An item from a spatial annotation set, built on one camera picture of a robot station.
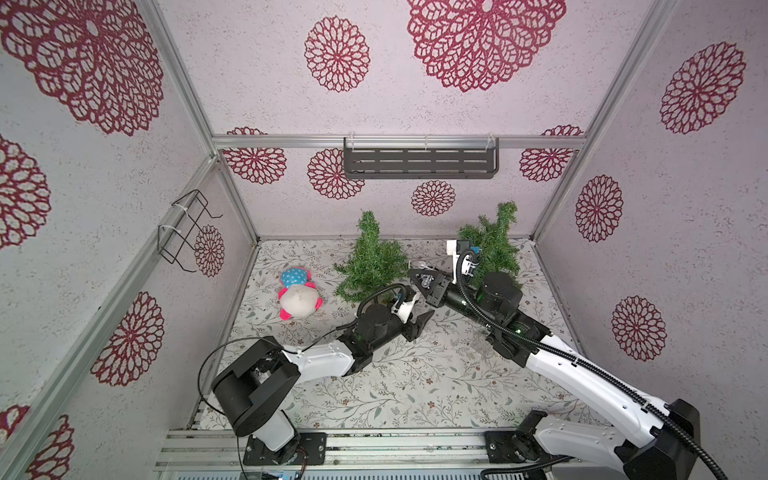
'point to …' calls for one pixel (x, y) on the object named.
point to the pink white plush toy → (299, 297)
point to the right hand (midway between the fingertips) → (408, 272)
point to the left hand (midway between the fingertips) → (427, 306)
